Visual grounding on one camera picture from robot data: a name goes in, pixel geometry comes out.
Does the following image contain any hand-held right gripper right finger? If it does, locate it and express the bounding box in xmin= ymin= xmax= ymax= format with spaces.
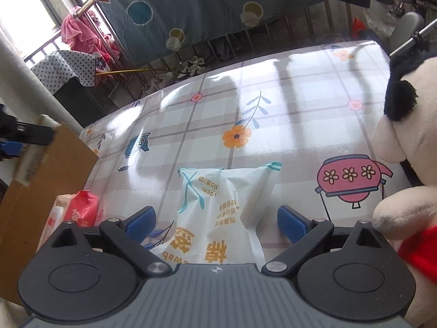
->
xmin=261 ymin=204 xmax=388 ymax=277

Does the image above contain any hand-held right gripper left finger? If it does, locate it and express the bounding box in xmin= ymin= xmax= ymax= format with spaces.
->
xmin=48 ymin=206 xmax=172 ymax=277

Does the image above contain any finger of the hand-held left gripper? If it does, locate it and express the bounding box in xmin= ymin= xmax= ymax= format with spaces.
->
xmin=0 ymin=104 xmax=56 ymax=146
xmin=0 ymin=139 xmax=24 ymax=160

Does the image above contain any brown cardboard box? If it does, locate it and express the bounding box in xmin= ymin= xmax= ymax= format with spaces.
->
xmin=0 ymin=116 xmax=99 ymax=304

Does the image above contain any pink wet wipes pack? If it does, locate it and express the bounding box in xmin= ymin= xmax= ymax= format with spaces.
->
xmin=36 ymin=189 xmax=103 ymax=253

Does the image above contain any white cotton swab bag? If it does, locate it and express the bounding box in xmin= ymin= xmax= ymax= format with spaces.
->
xmin=148 ymin=161 xmax=283 ymax=265

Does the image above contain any white curtain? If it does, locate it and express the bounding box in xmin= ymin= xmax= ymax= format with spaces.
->
xmin=0 ymin=29 xmax=84 ymax=137

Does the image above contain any dark box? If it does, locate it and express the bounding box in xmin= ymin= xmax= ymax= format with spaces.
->
xmin=55 ymin=75 xmax=113 ymax=127

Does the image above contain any polka-dot cloth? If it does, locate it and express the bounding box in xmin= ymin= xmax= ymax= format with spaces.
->
xmin=31 ymin=49 xmax=98 ymax=94

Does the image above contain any yellow stick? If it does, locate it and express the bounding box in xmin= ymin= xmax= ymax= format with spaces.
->
xmin=96 ymin=68 xmax=151 ymax=76

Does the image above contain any pink garment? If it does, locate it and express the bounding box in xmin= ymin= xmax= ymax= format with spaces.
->
xmin=61 ymin=6 xmax=121 ymax=65

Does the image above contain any plaid floral tablecloth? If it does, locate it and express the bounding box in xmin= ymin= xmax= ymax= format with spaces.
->
xmin=78 ymin=39 xmax=414 ymax=267

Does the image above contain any cream plush doll red shirt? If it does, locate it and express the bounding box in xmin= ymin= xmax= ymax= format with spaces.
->
xmin=370 ymin=49 xmax=437 ymax=328

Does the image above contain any bamboo pole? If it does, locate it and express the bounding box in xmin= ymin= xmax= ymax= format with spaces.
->
xmin=71 ymin=0 xmax=105 ymax=17

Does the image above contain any white black sneaker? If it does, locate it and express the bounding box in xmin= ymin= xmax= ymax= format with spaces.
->
xmin=176 ymin=62 xmax=195 ymax=82
xmin=188 ymin=56 xmax=206 ymax=74

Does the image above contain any small red bag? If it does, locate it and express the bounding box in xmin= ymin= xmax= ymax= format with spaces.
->
xmin=353 ymin=17 xmax=367 ymax=38

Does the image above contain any metal railing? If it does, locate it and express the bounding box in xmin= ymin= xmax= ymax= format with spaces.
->
xmin=24 ymin=0 xmax=393 ymax=103

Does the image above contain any blue dotted bed sheet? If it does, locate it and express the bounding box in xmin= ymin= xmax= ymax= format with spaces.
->
xmin=97 ymin=0 xmax=332 ymax=67

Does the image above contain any clear plastic bag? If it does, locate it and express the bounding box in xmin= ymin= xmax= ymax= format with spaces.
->
xmin=364 ymin=5 xmax=393 ymax=35

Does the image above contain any grey cushion pad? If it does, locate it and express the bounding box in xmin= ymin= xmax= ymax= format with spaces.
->
xmin=389 ymin=11 xmax=427 ymax=53

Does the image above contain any wheelchair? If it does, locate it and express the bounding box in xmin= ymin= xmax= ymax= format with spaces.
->
xmin=389 ymin=0 xmax=437 ymax=58

